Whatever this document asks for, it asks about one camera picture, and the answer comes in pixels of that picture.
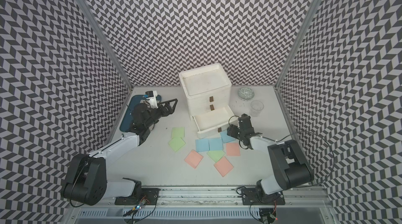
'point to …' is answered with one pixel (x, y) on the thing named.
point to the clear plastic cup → (256, 107)
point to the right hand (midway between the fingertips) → (231, 133)
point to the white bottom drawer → (211, 122)
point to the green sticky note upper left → (177, 132)
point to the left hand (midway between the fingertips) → (173, 102)
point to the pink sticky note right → (233, 149)
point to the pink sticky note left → (193, 158)
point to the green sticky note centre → (216, 155)
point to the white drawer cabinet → (208, 89)
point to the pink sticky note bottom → (223, 166)
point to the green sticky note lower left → (176, 143)
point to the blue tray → (126, 122)
